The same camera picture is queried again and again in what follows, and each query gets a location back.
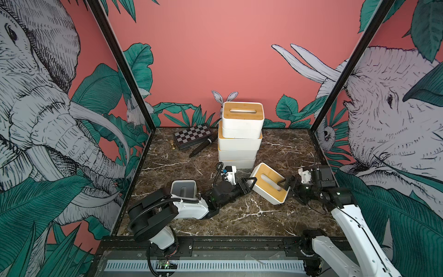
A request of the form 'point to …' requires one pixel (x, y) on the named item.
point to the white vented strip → (209, 265)
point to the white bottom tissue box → (250, 164)
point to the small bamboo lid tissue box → (267, 186)
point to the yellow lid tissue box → (237, 155)
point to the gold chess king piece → (172, 142)
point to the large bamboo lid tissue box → (237, 144)
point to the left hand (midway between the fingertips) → (257, 180)
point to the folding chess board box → (192, 135)
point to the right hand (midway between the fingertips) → (282, 184)
